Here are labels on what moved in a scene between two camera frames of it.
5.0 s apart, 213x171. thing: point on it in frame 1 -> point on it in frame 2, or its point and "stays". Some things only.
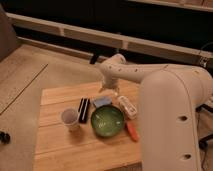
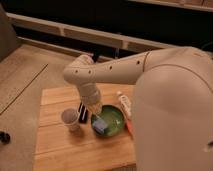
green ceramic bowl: (107, 120) stays
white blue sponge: (102, 100) -> (100, 125)
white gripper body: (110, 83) -> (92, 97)
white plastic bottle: (127, 107) stays
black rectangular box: (83, 110) stays
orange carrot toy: (132, 130) stays
